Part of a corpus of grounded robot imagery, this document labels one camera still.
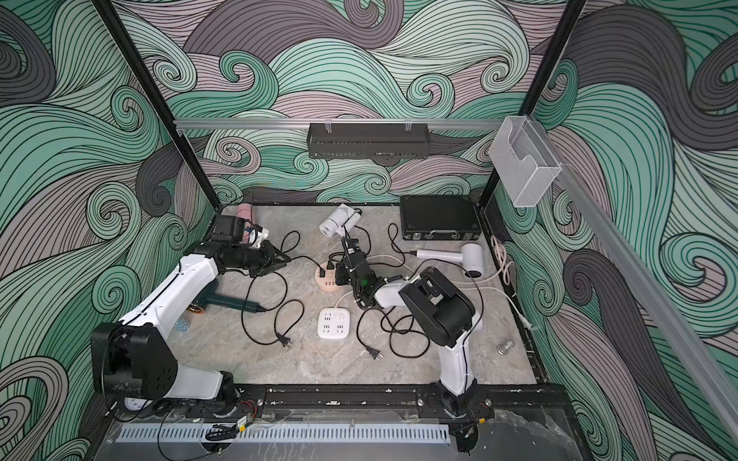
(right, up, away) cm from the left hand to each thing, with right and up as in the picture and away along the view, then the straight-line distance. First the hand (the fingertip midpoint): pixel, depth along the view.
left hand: (287, 257), depth 81 cm
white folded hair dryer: (+14, +12, +30) cm, 35 cm away
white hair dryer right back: (+60, -1, +16) cm, 62 cm away
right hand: (+12, -5, +14) cm, 19 cm away
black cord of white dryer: (+24, +5, +29) cm, 38 cm away
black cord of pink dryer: (+8, -6, +14) cm, 17 cm away
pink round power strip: (+10, -9, +13) cm, 19 cm away
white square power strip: (+13, -21, +5) cm, 25 cm away
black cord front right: (+34, -23, +5) cm, 41 cm away
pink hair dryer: (-25, +15, +32) cm, 44 cm away
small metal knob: (+62, -27, 0) cm, 68 cm away
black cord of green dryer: (-2, -25, +3) cm, 25 cm away
